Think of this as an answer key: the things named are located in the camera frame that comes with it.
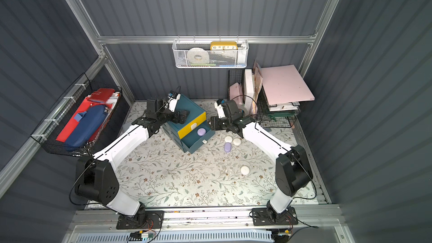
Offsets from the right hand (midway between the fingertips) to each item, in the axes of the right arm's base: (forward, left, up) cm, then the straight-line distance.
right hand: (216, 125), depth 85 cm
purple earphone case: (+1, +9, -8) cm, 12 cm away
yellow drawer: (-2, +12, +2) cm, 12 cm away
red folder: (+6, +55, +14) cm, 58 cm away
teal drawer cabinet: (-2, +24, -2) cm, 24 cm away
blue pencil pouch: (-9, +54, +13) cm, 57 cm away
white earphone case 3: (-17, -15, -16) cm, 28 cm away
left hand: (+6, +18, +5) cm, 19 cm away
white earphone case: (+2, -7, -17) cm, 18 cm away
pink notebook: (+29, -12, -5) cm, 32 cm away
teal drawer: (-1, +10, -8) cm, 13 cm away
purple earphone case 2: (-4, -6, -16) cm, 18 cm away
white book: (+15, -17, +7) cm, 24 cm away
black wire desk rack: (+13, -38, -8) cm, 41 cm away
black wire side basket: (-18, +61, +19) cm, 66 cm away
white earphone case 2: (0, -12, -16) cm, 20 cm away
